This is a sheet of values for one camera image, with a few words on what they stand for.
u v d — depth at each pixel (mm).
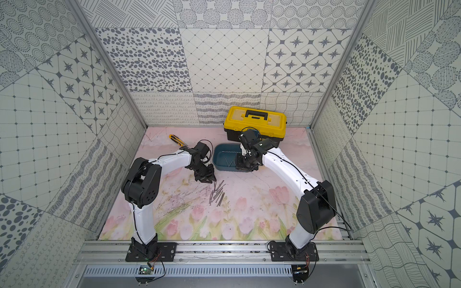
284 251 732
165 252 741
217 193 910
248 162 690
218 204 881
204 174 855
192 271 701
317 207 433
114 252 752
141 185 522
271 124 1007
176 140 1124
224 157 1047
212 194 904
